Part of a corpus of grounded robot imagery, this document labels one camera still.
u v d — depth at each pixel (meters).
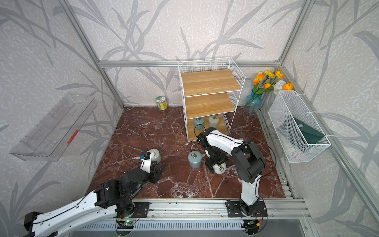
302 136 0.60
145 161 0.62
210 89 0.72
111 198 0.51
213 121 1.02
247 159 0.49
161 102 1.16
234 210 0.73
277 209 0.75
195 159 0.83
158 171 0.65
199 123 1.01
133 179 0.52
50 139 0.64
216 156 0.72
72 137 0.65
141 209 0.74
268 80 0.99
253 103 1.09
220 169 0.76
